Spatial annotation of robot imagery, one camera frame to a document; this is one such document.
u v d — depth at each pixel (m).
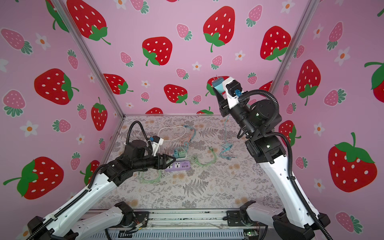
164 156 0.63
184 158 0.94
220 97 0.46
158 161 0.61
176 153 0.90
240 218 0.66
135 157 0.55
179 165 0.90
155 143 0.65
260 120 0.36
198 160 0.95
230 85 0.39
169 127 1.15
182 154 0.90
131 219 0.70
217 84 0.49
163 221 0.75
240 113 0.44
